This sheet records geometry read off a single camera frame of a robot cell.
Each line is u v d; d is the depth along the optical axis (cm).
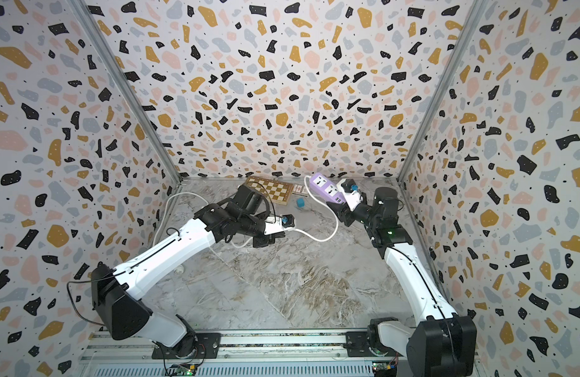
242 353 73
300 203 112
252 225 62
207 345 74
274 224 63
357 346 73
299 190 117
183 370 70
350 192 64
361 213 67
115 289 44
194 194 114
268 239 65
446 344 39
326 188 73
